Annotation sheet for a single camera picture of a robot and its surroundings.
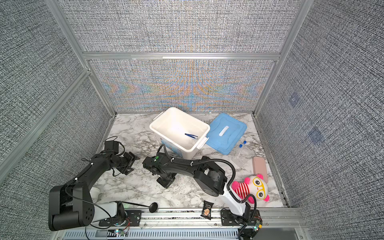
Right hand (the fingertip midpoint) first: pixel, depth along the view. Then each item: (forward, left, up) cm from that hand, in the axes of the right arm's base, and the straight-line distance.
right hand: (170, 181), depth 84 cm
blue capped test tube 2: (+17, -42, +13) cm, 47 cm away
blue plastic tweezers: (+32, -12, 0) cm, 34 cm away
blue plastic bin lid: (+35, -36, 0) cm, 50 cm away
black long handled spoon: (-13, +8, 0) cm, 15 cm away
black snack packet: (-15, -19, +1) cm, 25 cm away
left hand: (+10, +20, +5) cm, 22 cm away
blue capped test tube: (+14, -40, +13) cm, 44 cm away
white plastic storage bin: (+35, -5, 0) cm, 35 cm away
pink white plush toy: (-5, -45, +6) cm, 46 cm away
